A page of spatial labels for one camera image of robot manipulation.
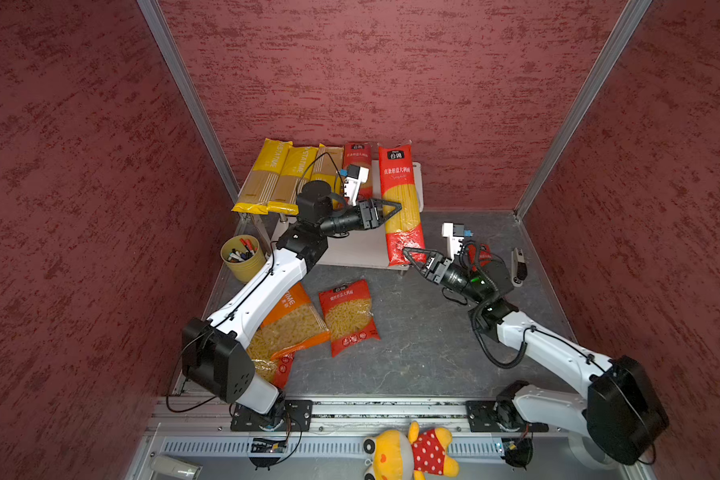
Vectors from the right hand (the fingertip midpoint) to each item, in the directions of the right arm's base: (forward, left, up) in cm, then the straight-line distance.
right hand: (400, 257), depth 66 cm
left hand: (+8, 0, +6) cm, 10 cm away
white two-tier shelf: (+18, +8, -19) cm, 27 cm away
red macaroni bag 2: (-15, +33, -30) cm, 47 cm away
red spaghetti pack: (+23, -36, -31) cm, 52 cm away
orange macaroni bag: (-2, +30, -30) cm, 42 cm away
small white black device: (+16, -46, -32) cm, 58 cm away
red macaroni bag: (0, +13, -28) cm, 31 cm away
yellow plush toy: (-35, +2, -25) cm, 43 cm away
